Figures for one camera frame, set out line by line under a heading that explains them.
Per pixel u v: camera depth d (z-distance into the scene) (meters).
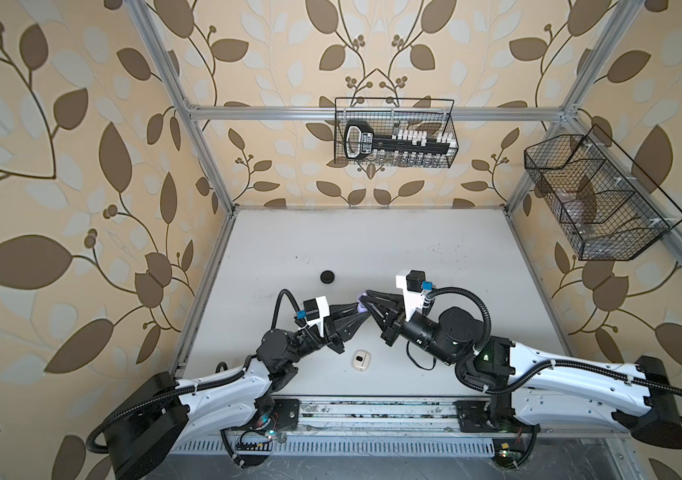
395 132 0.81
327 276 0.99
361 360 0.82
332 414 0.76
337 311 0.63
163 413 0.43
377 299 0.59
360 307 0.61
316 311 0.55
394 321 0.52
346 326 0.61
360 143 0.85
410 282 0.52
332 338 0.59
